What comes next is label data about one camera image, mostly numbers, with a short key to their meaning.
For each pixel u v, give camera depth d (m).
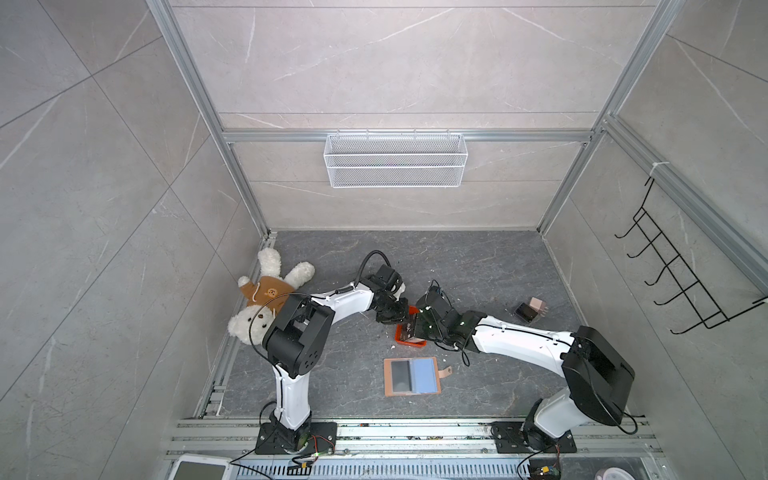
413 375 0.84
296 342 0.50
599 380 0.43
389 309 0.81
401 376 0.84
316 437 0.73
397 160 1.01
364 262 0.77
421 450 0.73
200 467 0.66
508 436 0.75
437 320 0.65
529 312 0.95
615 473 0.67
